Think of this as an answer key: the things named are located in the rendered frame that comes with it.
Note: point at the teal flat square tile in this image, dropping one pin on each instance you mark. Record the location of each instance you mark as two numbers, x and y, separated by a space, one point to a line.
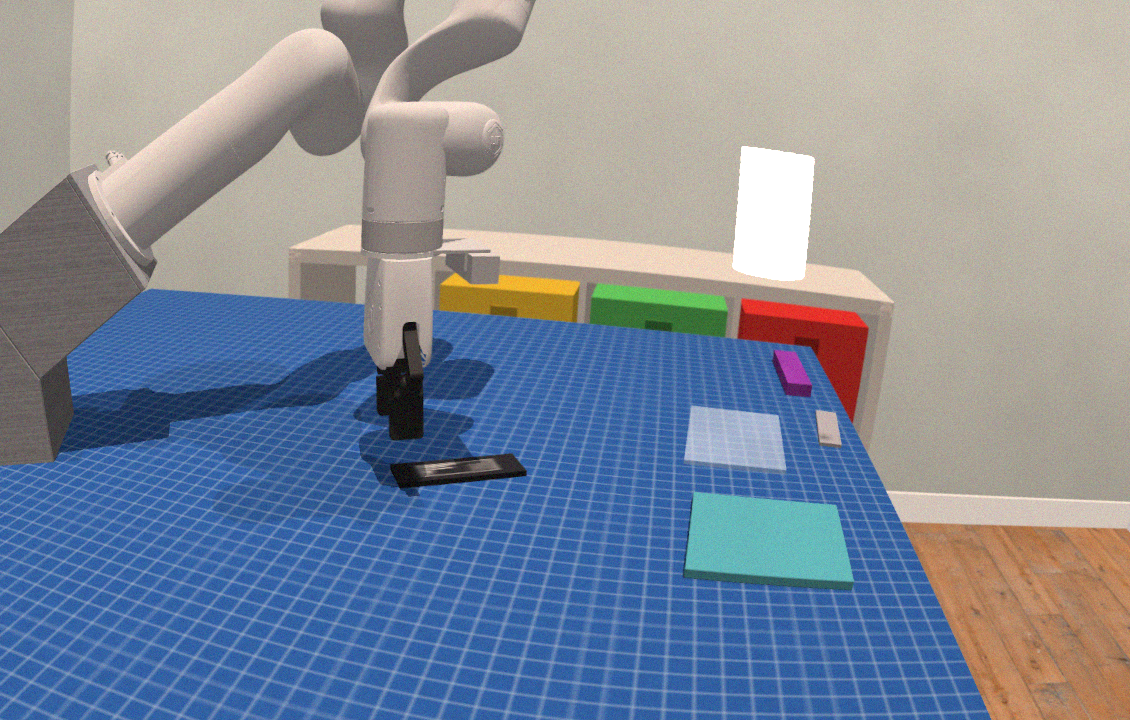
768 542

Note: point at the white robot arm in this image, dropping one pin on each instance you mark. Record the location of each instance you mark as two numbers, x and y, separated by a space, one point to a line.
309 77

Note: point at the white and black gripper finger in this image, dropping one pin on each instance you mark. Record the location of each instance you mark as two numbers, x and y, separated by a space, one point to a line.
383 387
406 404

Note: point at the purple rectangular block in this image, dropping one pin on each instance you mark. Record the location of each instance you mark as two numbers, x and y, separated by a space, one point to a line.
792 374

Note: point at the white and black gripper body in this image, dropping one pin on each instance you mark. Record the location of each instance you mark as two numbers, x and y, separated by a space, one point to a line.
398 290

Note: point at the dark blue work mat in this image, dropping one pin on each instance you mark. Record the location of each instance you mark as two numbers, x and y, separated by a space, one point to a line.
220 536

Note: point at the black rectangular strip with white printed pattern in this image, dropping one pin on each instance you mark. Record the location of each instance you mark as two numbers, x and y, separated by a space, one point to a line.
460 470

